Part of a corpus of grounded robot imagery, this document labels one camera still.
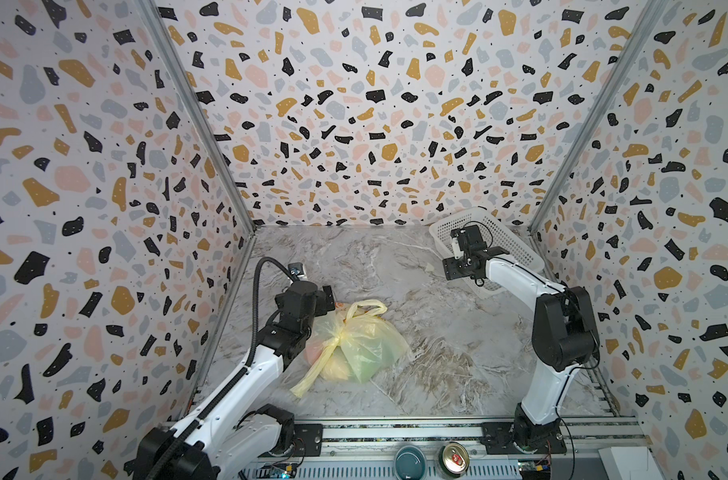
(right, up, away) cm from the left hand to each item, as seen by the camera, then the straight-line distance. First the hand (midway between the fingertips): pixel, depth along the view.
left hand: (311, 285), depth 81 cm
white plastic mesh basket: (+62, +16, +32) cm, 72 cm away
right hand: (+42, +7, +16) cm, 45 cm away
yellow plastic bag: (+12, -17, 0) cm, 21 cm away
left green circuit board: (-5, -43, -10) cm, 44 cm away
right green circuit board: (+56, -43, -9) cm, 71 cm away
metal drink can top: (+34, -35, -18) cm, 52 cm away
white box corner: (+76, -39, -13) cm, 86 cm away
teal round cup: (+26, -40, -11) cm, 49 cm away
